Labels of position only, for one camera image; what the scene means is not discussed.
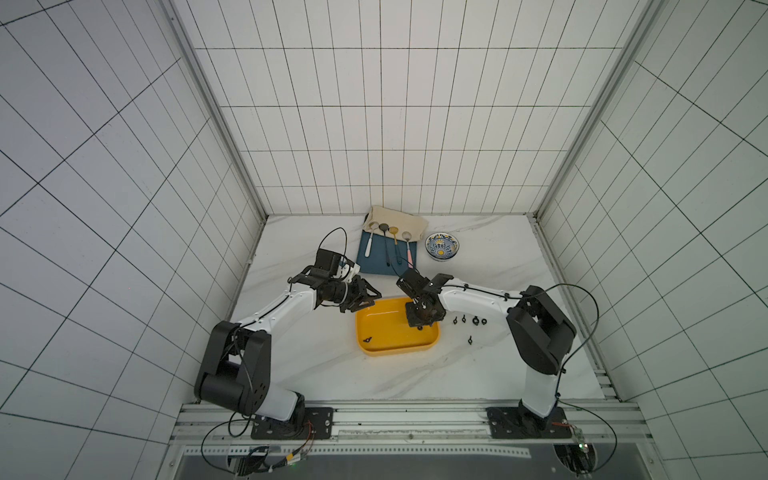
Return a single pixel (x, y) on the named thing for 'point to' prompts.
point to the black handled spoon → (384, 227)
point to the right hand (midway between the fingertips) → (407, 322)
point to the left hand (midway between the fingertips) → (374, 301)
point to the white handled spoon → (372, 225)
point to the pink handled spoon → (407, 236)
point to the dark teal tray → (385, 255)
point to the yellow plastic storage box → (383, 329)
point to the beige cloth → (404, 221)
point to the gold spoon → (393, 230)
